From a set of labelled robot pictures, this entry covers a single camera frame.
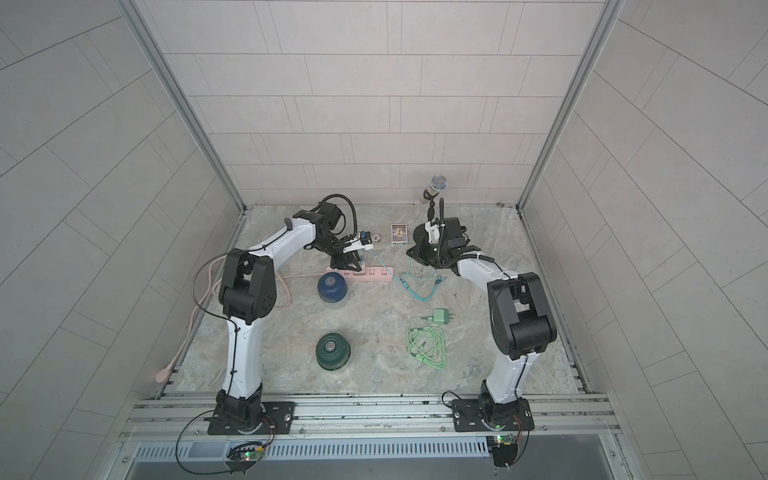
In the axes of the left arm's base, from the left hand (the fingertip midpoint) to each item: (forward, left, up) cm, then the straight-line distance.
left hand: (362, 258), depth 96 cm
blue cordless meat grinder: (-14, +7, +5) cm, 16 cm away
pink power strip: (-5, -2, -1) cm, 6 cm away
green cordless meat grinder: (-31, +4, +5) cm, 32 cm away
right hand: (0, -15, +6) cm, 16 cm away
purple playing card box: (+12, -12, -2) cm, 18 cm away
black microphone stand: (+13, -22, +11) cm, 28 cm away
